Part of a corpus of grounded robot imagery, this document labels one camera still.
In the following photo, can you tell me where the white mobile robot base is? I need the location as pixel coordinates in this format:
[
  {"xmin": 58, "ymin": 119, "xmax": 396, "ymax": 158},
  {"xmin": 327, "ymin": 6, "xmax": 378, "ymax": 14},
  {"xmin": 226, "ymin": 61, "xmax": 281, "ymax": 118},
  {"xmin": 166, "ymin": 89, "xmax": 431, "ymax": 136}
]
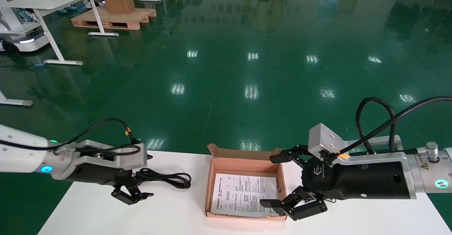
[{"xmin": 0, "ymin": 7, "xmax": 50, "ymax": 54}]

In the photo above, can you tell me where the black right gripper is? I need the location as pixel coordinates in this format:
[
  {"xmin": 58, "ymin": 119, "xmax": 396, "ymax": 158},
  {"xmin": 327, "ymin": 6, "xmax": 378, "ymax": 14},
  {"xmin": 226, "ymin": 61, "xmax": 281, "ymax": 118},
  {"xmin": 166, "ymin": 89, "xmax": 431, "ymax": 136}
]
[{"xmin": 260, "ymin": 144, "xmax": 412, "ymax": 222}]

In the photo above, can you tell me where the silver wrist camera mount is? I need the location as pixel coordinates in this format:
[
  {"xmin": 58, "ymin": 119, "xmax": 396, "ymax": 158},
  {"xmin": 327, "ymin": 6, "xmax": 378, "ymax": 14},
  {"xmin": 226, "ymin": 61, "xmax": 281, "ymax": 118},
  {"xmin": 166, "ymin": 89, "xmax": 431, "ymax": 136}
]
[
  {"xmin": 308, "ymin": 123, "xmax": 405, "ymax": 166},
  {"xmin": 72, "ymin": 140, "xmax": 149, "ymax": 170}
]

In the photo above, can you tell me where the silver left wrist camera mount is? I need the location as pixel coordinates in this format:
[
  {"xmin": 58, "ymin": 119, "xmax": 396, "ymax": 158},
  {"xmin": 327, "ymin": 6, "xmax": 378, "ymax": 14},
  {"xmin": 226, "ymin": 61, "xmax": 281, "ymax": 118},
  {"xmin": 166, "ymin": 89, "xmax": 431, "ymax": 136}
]
[{"xmin": 72, "ymin": 140, "xmax": 149, "ymax": 170}]

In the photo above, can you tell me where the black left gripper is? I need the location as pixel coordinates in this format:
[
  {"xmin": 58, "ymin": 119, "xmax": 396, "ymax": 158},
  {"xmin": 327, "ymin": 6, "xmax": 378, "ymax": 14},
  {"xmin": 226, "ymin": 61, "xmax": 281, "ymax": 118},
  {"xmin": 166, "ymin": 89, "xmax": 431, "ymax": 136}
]
[{"xmin": 65, "ymin": 163, "xmax": 154, "ymax": 206}]

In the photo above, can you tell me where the smooth black right arm cable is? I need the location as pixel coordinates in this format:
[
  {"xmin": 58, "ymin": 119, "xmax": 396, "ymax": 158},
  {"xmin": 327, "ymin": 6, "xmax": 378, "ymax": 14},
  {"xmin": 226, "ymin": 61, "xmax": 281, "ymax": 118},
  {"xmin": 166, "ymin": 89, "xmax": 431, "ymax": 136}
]
[{"xmin": 339, "ymin": 96, "xmax": 452, "ymax": 156}]

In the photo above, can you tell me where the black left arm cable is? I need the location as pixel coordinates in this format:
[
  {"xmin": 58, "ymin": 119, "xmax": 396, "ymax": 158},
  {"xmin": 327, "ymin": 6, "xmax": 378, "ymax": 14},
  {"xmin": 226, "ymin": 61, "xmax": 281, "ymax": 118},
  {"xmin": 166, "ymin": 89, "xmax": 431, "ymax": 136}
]
[{"xmin": 0, "ymin": 118, "xmax": 142, "ymax": 158}]

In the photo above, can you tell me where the black corrugated cable loop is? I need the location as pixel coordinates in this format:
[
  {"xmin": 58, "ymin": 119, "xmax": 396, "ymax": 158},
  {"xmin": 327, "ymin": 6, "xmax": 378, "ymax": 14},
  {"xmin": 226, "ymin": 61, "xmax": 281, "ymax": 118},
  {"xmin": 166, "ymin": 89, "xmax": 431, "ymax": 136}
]
[{"xmin": 355, "ymin": 97, "xmax": 397, "ymax": 155}]

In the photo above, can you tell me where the white printed instruction sheet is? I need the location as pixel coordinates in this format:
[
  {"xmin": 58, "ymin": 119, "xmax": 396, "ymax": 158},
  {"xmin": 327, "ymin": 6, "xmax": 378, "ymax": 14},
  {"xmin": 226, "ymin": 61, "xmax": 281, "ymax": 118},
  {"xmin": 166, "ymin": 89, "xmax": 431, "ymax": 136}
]
[{"xmin": 210, "ymin": 173, "xmax": 280, "ymax": 218}]

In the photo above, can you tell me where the brown cardboard storage box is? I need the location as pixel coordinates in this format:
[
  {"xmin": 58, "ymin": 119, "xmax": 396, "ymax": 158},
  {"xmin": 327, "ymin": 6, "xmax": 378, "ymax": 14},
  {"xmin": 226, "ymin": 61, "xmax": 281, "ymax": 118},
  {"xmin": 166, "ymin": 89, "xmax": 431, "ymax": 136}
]
[{"xmin": 205, "ymin": 143, "xmax": 287, "ymax": 222}]

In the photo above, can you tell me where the wooden pallet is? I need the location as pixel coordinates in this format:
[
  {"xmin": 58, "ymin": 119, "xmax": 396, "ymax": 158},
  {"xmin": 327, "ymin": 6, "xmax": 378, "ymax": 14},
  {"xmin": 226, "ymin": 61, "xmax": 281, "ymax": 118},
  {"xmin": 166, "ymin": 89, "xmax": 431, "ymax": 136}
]
[{"xmin": 71, "ymin": 7, "xmax": 157, "ymax": 31}]

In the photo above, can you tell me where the black floor cable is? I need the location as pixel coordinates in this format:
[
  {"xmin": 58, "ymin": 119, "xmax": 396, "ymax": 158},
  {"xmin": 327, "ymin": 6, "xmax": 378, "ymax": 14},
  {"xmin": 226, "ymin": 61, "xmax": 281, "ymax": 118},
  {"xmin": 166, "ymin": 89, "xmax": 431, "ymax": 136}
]
[{"xmin": 0, "ymin": 55, "xmax": 35, "ymax": 69}]

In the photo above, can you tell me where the coiled black accessory cable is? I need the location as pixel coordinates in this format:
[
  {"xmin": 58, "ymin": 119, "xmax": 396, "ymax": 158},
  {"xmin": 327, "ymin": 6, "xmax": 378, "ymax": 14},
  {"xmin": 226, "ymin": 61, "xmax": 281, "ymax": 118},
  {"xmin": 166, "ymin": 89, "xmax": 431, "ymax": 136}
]
[{"xmin": 133, "ymin": 168, "xmax": 192, "ymax": 190}]

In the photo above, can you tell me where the white table foot bar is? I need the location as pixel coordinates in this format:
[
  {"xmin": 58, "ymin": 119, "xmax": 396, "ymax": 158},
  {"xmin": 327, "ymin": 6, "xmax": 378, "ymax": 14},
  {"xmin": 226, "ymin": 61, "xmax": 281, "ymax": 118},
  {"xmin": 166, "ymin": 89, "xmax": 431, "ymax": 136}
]
[{"xmin": 0, "ymin": 90, "xmax": 34, "ymax": 107}]

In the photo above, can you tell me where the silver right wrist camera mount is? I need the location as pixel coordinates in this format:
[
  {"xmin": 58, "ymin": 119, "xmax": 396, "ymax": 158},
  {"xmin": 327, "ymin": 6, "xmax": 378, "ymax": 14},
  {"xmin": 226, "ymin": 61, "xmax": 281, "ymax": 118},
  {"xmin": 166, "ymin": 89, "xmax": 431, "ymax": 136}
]
[{"xmin": 308, "ymin": 123, "xmax": 405, "ymax": 166}]

